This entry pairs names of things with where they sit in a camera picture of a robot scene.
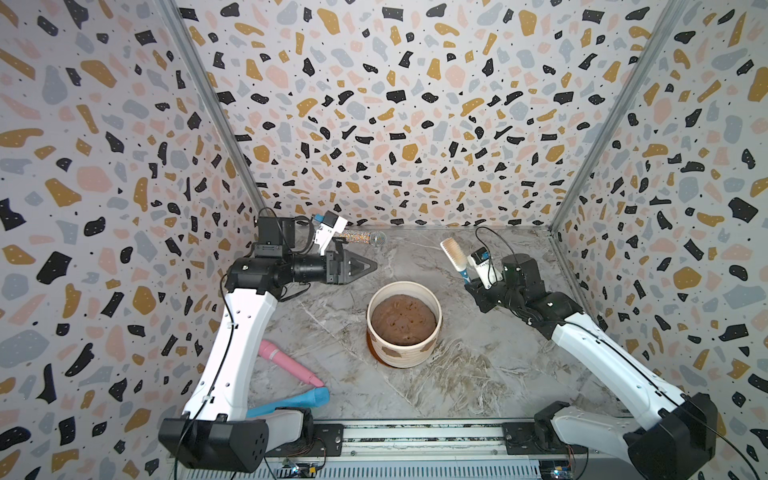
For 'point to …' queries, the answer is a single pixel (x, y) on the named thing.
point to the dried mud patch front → (390, 352)
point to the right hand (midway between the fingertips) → (471, 283)
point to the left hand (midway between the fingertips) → (369, 269)
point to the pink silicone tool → (289, 364)
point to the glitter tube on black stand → (377, 238)
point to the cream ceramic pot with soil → (403, 323)
